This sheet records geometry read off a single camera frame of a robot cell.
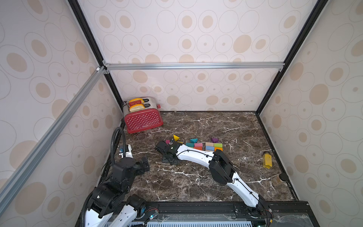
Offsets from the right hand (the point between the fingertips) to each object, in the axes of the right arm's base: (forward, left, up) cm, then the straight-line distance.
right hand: (165, 164), depth 91 cm
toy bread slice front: (+29, +21, +22) cm, 42 cm away
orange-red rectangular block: (+14, -21, -1) cm, 25 cm away
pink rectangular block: (+16, -21, 0) cm, 26 cm away
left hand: (-8, +7, +25) cm, 27 cm away
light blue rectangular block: (+13, -28, +1) cm, 31 cm away
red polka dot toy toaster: (+27, +17, +13) cm, 34 cm away
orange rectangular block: (+13, -35, 0) cm, 37 cm away
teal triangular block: (+18, -18, +2) cm, 25 cm away
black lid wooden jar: (-9, -65, +7) cm, 66 cm away
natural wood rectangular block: (+16, -29, 0) cm, 33 cm away
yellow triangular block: (+20, -5, +1) cm, 21 cm away
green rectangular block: (+16, -35, 0) cm, 38 cm away
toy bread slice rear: (+36, +23, +23) cm, 49 cm away
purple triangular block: (+20, -33, 0) cm, 39 cm away
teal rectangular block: (+15, -15, 0) cm, 22 cm away
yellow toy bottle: (+4, -64, +3) cm, 64 cm away
